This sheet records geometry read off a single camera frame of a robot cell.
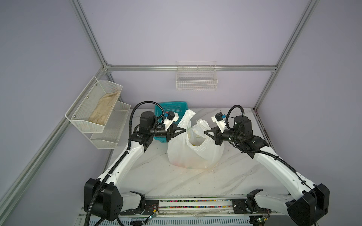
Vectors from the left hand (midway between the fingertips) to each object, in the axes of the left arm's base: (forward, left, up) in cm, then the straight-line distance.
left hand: (184, 130), depth 69 cm
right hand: (+1, -11, -2) cm, 11 cm away
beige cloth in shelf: (+16, +47, -1) cm, 49 cm away
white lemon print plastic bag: (-7, -4, -7) cm, 11 cm away
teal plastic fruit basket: (+41, +5, -25) cm, 48 cm away
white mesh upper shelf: (+16, +53, -1) cm, 55 cm away
